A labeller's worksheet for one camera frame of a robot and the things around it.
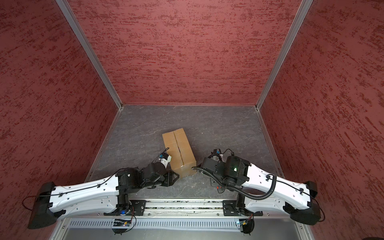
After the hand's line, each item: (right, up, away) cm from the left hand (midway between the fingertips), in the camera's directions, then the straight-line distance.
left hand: (175, 180), depth 73 cm
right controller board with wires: (+35, -21, -2) cm, 41 cm away
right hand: (+21, +2, -7) cm, 22 cm away
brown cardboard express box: (+4, +9, 0) cm, 10 cm away
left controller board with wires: (-26, -23, -1) cm, 35 cm away
